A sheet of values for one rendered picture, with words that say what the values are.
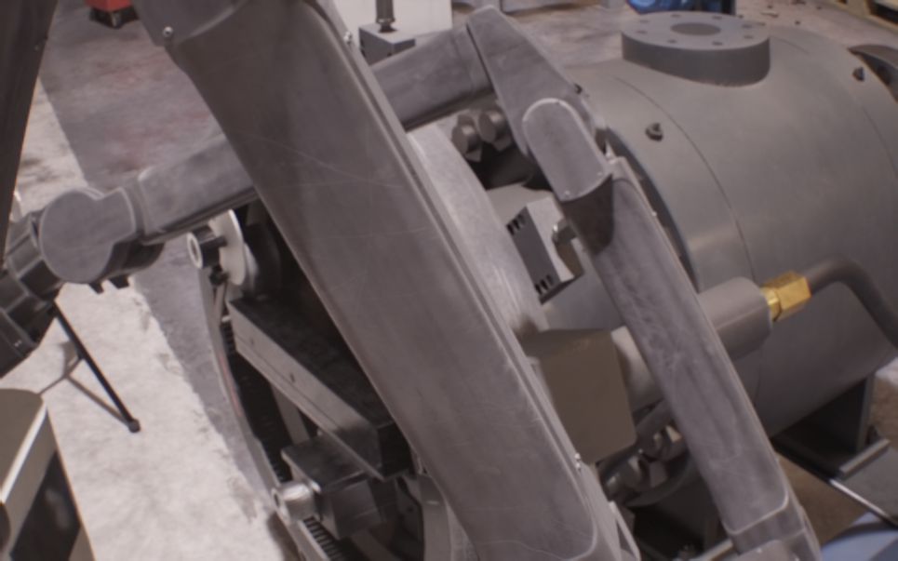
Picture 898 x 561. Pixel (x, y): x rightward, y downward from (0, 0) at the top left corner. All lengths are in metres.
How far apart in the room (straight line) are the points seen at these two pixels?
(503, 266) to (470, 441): 0.61
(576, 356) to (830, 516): 1.23
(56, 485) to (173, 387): 1.79
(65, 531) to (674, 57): 0.95
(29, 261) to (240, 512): 1.32
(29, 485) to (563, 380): 0.44
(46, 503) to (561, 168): 0.46
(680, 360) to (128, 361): 2.13
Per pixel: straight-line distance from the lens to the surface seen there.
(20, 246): 1.00
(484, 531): 0.51
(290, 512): 1.24
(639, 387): 1.04
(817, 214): 1.46
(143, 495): 2.35
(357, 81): 0.43
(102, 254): 0.93
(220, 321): 1.56
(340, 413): 1.24
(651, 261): 0.83
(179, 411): 2.60
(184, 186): 0.92
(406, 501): 1.55
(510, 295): 1.08
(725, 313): 1.11
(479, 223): 1.09
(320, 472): 1.23
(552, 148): 0.81
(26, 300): 1.01
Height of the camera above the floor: 1.31
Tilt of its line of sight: 26 degrees down
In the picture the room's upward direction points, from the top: 6 degrees counter-clockwise
